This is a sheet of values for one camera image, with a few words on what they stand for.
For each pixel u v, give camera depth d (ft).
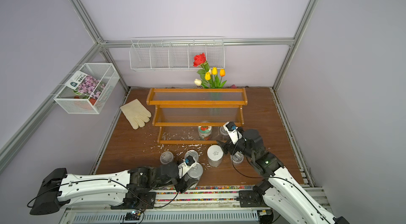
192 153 2.75
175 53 3.26
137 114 3.45
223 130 2.92
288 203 1.83
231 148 2.15
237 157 2.65
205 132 2.82
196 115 3.45
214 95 3.14
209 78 2.85
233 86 4.07
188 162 2.05
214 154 2.59
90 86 2.46
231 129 2.05
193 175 2.25
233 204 2.41
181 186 2.07
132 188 1.69
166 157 2.69
